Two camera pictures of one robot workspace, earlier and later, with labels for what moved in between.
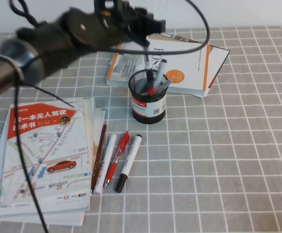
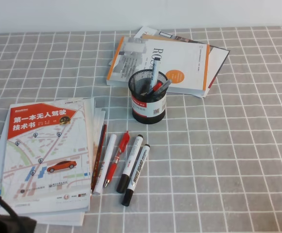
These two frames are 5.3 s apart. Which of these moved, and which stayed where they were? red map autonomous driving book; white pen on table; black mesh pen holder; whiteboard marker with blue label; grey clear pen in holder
Moved: whiteboard marker with blue label
Stayed: grey clear pen in holder; black mesh pen holder; red map autonomous driving book; white pen on table
